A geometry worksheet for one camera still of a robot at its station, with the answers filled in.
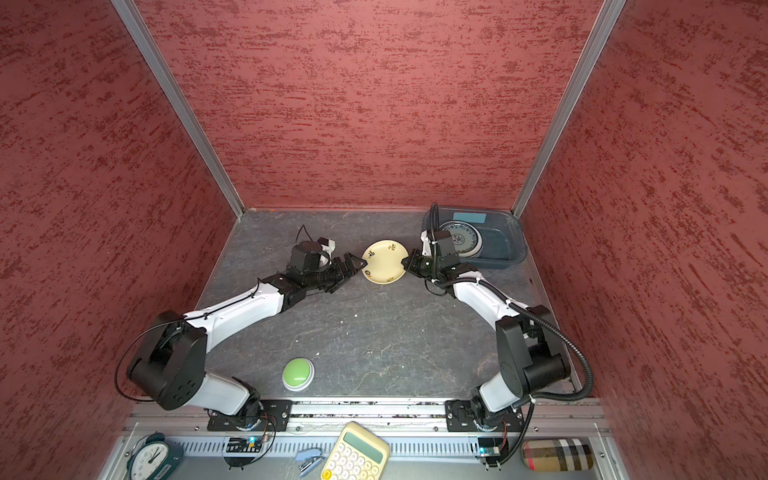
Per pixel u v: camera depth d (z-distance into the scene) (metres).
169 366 0.43
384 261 0.91
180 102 0.87
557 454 0.67
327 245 0.82
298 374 0.79
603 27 0.73
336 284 0.77
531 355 0.44
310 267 0.69
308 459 0.67
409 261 0.79
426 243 0.83
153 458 0.65
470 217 1.14
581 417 0.77
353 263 0.78
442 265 0.69
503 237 1.14
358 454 0.68
